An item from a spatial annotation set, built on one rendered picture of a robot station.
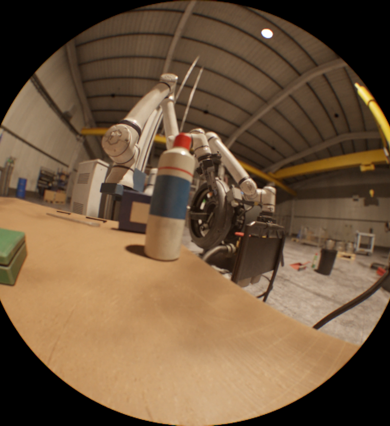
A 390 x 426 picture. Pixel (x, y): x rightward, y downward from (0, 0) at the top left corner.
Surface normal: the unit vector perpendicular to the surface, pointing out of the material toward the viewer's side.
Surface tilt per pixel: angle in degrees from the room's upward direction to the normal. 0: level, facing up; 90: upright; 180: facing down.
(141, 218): 97
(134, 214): 97
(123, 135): 96
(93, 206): 90
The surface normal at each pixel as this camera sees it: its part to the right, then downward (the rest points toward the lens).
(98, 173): 0.98, 0.15
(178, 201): 0.60, 0.07
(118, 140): 0.26, 0.22
